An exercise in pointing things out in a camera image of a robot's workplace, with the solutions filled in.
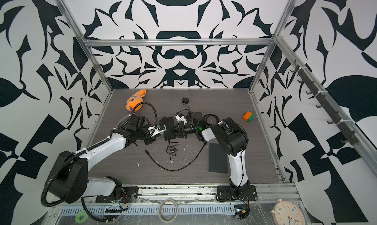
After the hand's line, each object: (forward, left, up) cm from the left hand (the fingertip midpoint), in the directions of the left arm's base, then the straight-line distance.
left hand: (159, 129), depth 87 cm
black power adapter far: (+28, -16, -8) cm, 33 cm away
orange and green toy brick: (+12, -59, -7) cm, 60 cm away
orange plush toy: (+24, +19, 0) cm, 31 cm away
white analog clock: (-41, -62, -8) cm, 75 cm away
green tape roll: (-39, +34, -9) cm, 52 cm away
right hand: (-4, -7, +2) cm, 8 cm away
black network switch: (-4, -7, +3) cm, 8 cm away
